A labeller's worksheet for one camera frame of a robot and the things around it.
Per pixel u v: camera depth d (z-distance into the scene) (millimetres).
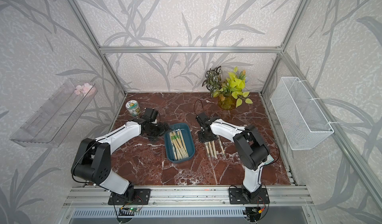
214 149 899
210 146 912
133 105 1019
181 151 887
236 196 727
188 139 937
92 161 446
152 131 759
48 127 643
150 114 731
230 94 966
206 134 781
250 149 487
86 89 756
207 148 906
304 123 598
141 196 735
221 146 912
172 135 958
